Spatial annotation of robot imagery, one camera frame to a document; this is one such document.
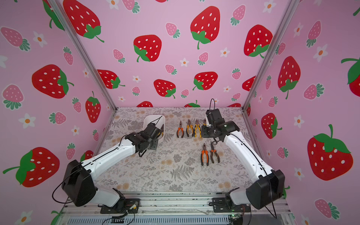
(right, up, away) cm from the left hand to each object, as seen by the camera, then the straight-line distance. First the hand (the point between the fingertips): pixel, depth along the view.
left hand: (154, 142), depth 85 cm
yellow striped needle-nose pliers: (+29, +10, +22) cm, 38 cm away
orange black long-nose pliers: (+40, -8, +9) cm, 42 cm away
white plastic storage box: (-4, +14, +34) cm, 37 cm away
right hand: (+34, +8, -5) cm, 36 cm away
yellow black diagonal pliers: (+22, +9, +22) cm, 32 cm away
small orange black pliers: (+16, +7, +22) cm, 28 cm away
